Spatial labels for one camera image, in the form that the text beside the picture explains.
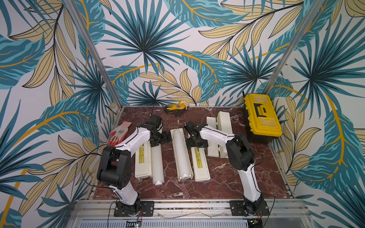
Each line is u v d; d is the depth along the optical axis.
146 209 0.73
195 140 0.81
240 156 0.55
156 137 0.76
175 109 1.17
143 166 0.80
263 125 0.88
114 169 0.46
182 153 0.88
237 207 0.74
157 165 0.84
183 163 0.84
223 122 0.99
